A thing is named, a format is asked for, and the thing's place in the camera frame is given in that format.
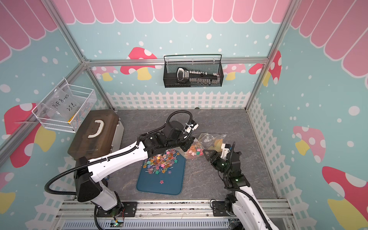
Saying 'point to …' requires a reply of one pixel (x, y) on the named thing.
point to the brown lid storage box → (100, 134)
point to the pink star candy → (161, 182)
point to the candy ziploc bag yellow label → (195, 150)
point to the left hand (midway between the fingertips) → (193, 139)
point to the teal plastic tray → (166, 183)
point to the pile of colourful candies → (161, 163)
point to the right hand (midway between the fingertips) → (205, 153)
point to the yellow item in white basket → (71, 119)
